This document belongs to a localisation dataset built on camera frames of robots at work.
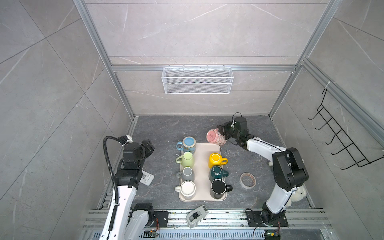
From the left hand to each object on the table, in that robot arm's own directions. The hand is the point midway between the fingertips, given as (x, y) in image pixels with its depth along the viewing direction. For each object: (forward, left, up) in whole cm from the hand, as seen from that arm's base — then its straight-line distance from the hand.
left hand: (145, 140), depth 74 cm
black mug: (-20, -37, -16) cm, 45 cm away
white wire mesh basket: (+45, -28, +5) cm, 54 cm away
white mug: (-20, -21, -18) cm, 34 cm away
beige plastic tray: (-5, -29, -25) cm, 39 cm away
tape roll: (-18, -55, -24) cm, 62 cm away
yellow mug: (-4, -38, -15) cm, 41 cm away
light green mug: (-4, -20, -15) cm, 26 cm away
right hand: (+16, -39, -7) cm, 42 cm away
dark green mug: (-13, -37, -14) cm, 41 cm away
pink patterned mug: (+8, -37, -9) cm, 38 cm away
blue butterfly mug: (+6, -21, -14) cm, 26 cm away
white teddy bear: (-25, -78, -19) cm, 84 cm away
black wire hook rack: (-19, -90, +9) cm, 93 cm away
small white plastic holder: (-11, +3, -24) cm, 26 cm away
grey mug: (-12, -21, -15) cm, 29 cm away
